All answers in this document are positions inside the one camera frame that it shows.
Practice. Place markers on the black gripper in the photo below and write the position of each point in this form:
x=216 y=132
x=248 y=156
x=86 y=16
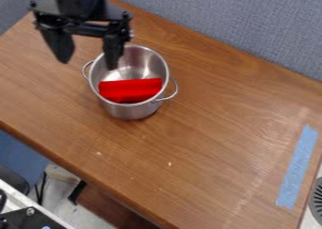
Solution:
x=60 y=20

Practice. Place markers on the stainless steel pot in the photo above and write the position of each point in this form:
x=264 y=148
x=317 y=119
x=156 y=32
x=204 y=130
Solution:
x=141 y=64

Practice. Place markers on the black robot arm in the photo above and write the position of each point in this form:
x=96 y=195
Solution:
x=80 y=0

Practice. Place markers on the red block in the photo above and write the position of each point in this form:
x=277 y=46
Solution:
x=132 y=90

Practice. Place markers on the black chair base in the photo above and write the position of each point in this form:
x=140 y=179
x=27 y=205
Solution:
x=15 y=180

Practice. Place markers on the black device with screw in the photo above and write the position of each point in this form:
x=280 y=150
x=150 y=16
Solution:
x=29 y=218

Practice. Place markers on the blue tape strip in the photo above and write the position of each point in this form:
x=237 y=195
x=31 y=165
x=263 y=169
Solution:
x=296 y=172

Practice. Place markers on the grey round vent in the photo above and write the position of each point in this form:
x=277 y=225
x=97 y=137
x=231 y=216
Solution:
x=316 y=201

